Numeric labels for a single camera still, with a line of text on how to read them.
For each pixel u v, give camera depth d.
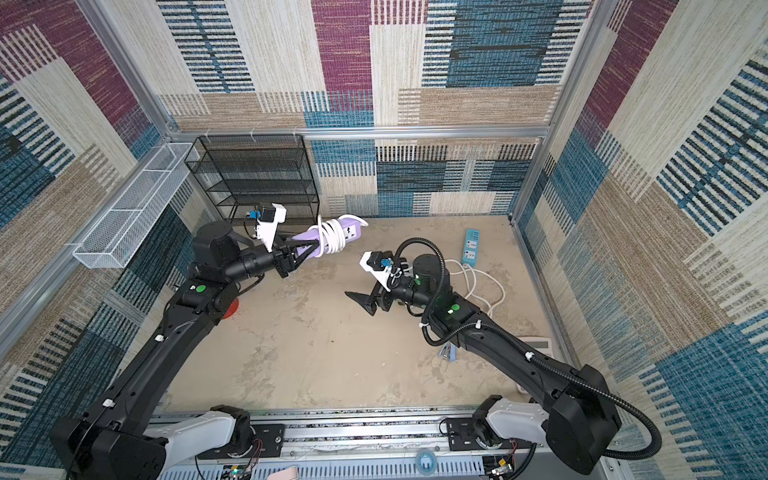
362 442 0.74
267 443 0.73
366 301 0.62
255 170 1.08
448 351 0.85
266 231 0.58
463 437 0.73
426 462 0.71
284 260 0.60
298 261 0.63
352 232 0.71
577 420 0.39
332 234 0.66
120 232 0.73
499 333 0.50
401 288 0.62
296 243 0.63
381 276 0.60
